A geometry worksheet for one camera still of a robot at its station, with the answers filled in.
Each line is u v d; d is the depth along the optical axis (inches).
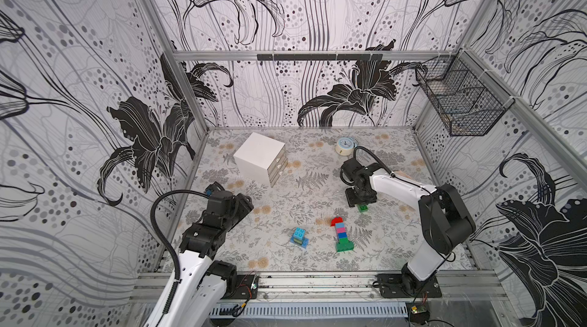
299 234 29.5
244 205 26.6
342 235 32.4
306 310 27.2
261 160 35.7
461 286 28.8
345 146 41.8
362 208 34.9
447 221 18.1
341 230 33.4
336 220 33.9
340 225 33.7
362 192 29.5
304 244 32.0
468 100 34.7
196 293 22.2
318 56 35.0
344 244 31.0
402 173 38.5
